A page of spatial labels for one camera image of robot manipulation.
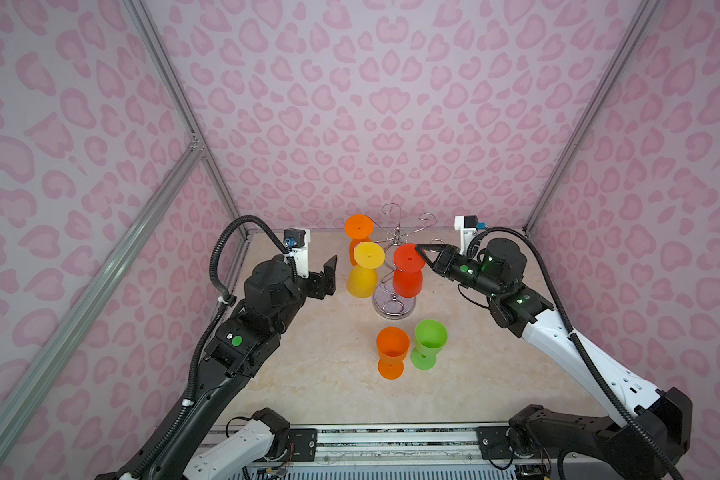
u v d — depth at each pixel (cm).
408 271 68
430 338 82
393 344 76
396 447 75
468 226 63
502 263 52
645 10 69
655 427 38
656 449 36
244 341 44
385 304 101
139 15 68
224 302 48
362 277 76
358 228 77
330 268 57
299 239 52
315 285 57
